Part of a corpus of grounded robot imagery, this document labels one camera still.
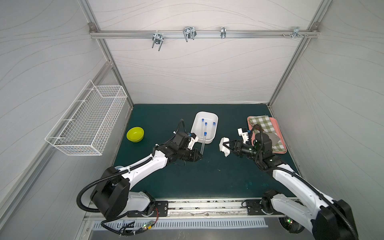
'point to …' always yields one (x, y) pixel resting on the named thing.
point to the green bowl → (135, 134)
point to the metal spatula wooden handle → (274, 138)
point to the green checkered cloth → (265, 123)
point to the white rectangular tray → (204, 126)
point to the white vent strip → (188, 224)
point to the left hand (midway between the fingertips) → (202, 158)
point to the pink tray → (276, 125)
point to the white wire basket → (83, 128)
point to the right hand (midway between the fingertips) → (223, 144)
